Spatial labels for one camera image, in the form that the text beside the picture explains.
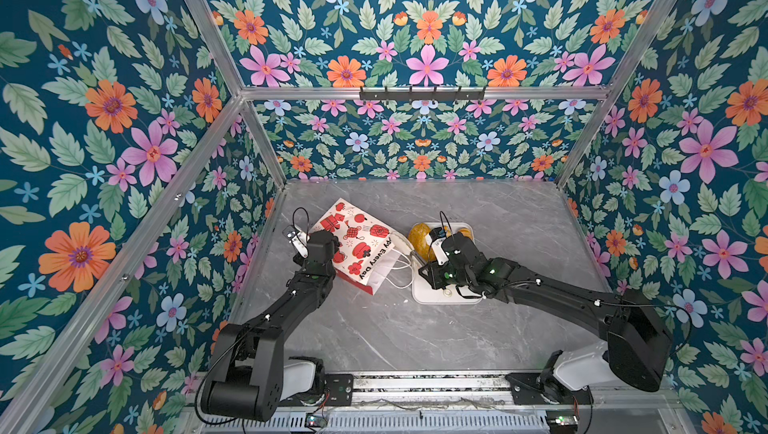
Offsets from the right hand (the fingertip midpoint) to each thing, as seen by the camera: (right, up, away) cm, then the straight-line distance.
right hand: (420, 268), depth 80 cm
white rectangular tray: (+2, -9, +8) cm, 12 cm away
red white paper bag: (-15, +3, +6) cm, 16 cm away
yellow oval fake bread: (0, +7, +11) cm, 13 cm away
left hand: (-29, +10, +6) cm, 32 cm away
